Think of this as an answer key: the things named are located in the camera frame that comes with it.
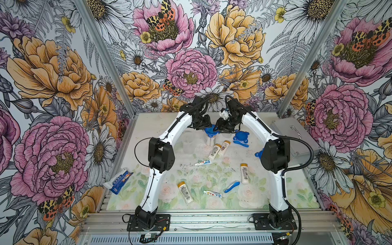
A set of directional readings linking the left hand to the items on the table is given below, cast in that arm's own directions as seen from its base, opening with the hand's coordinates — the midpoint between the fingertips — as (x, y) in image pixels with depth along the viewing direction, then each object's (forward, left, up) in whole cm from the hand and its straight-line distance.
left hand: (208, 130), depth 93 cm
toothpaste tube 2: (-32, 0, -14) cm, 35 cm away
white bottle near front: (-33, +12, -13) cm, 37 cm away
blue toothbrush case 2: (-28, -13, -14) cm, 34 cm away
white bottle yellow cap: (-6, -5, -13) cm, 15 cm away
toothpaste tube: (-14, 0, -14) cm, 19 cm away
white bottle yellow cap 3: (-22, -20, -13) cm, 32 cm away
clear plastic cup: (-2, -1, -10) cm, 10 cm away
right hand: (-2, -5, 0) cm, 5 cm away
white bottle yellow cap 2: (-5, -11, -12) cm, 17 cm away
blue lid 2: (+6, -24, -13) cm, 28 cm away
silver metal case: (0, -49, +3) cm, 49 cm away
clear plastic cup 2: (-3, +12, -9) cm, 15 cm away
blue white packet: (-26, +51, -12) cm, 58 cm away
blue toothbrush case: (-1, -22, -14) cm, 26 cm away
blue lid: (0, -1, -2) cm, 2 cm away
